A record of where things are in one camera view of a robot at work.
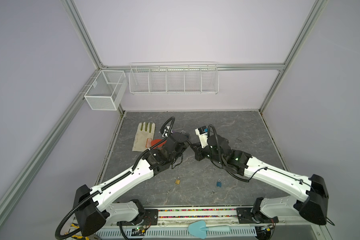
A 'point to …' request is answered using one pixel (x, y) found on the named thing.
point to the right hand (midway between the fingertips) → (190, 146)
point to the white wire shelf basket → (174, 78)
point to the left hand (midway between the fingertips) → (191, 138)
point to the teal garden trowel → (199, 228)
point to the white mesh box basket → (107, 91)
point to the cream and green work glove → (145, 130)
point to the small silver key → (213, 192)
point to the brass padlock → (177, 180)
